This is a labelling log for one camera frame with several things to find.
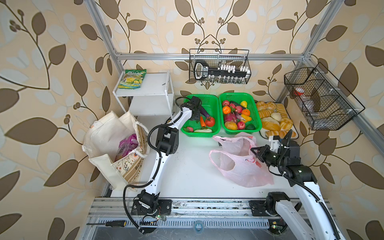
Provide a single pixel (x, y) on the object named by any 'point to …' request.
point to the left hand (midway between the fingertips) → (195, 114)
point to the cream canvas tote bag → (101, 143)
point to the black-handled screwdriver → (112, 223)
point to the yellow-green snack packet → (133, 79)
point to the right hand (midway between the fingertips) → (251, 150)
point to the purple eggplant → (204, 112)
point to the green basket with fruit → (240, 113)
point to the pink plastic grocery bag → (242, 164)
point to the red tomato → (210, 121)
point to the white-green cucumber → (203, 130)
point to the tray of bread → (276, 120)
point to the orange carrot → (203, 123)
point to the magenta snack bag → (126, 144)
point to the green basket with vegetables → (204, 127)
